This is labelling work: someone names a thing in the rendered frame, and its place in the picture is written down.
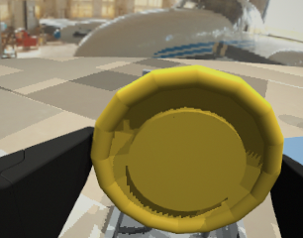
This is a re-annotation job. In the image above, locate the white dish rack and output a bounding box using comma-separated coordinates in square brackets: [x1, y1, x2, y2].
[104, 206, 247, 238]

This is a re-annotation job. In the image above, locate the light blue square mat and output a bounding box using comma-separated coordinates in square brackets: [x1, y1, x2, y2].
[283, 136, 303, 166]

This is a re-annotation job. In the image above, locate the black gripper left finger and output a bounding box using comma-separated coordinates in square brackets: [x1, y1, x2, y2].
[0, 126, 93, 238]

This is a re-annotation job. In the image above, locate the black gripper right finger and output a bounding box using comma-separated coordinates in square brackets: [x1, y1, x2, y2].
[270, 154, 303, 238]

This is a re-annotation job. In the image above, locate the yellow plate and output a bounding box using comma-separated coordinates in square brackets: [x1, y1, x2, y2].
[91, 64, 283, 234]

